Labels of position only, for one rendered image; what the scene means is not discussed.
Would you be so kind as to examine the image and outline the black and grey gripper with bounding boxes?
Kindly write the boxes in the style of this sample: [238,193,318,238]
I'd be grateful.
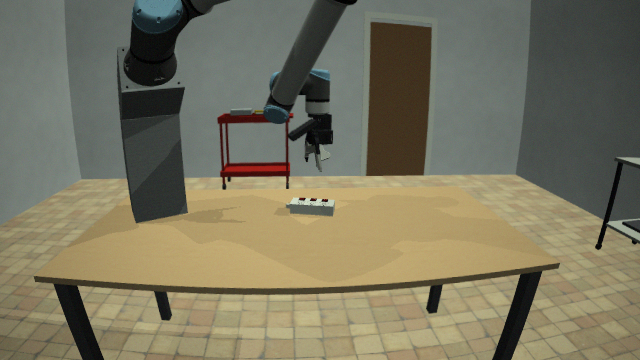
[305,113,333,172]

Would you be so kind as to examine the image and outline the white power strip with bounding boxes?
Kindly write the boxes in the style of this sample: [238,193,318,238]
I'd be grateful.
[286,198,335,216]

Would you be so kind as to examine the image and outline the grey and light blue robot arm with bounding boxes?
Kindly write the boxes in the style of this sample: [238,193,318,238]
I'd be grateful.
[123,0,357,141]

